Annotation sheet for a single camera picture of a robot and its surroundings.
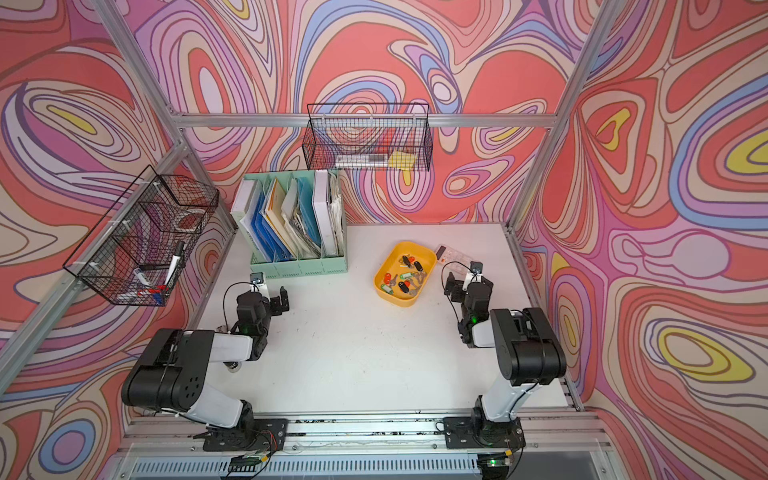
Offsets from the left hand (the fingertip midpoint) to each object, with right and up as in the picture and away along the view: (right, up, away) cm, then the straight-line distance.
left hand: (270, 289), depth 93 cm
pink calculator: (+54, +9, -16) cm, 58 cm away
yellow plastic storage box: (+40, +8, +13) cm, 42 cm away
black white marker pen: (-12, +11, -24) cm, 29 cm away
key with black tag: (+43, 0, +8) cm, 44 cm away
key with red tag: (+38, +2, +10) cm, 39 cm away
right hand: (+63, +2, +2) cm, 63 cm away
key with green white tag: (+37, -1, +7) cm, 38 cm away
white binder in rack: (+17, +23, +1) cm, 29 cm away
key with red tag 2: (+46, +8, +15) cm, 49 cm away
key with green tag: (+48, +4, +11) cm, 49 cm away
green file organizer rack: (+8, +21, 0) cm, 22 cm away
